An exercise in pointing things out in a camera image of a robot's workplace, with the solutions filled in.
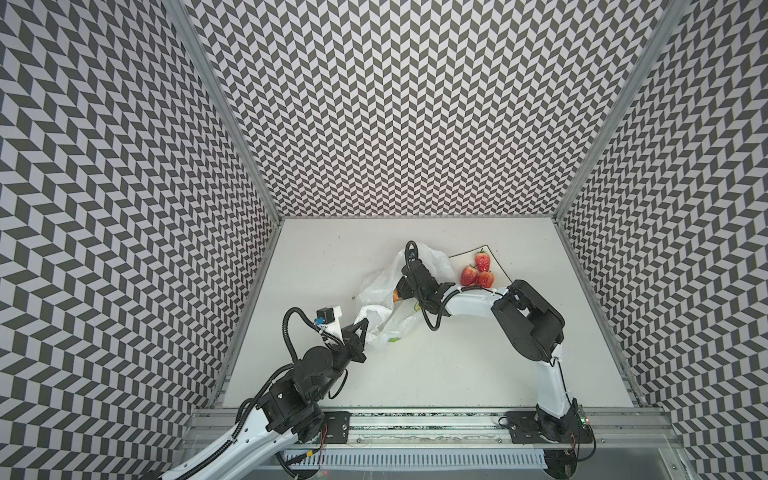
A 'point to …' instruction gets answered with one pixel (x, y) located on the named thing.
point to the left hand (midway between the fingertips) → (369, 323)
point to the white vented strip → (450, 459)
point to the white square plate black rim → (463, 260)
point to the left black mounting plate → (335, 429)
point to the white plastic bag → (389, 320)
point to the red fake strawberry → (469, 275)
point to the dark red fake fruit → (485, 279)
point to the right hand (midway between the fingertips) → (405, 283)
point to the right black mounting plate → (524, 429)
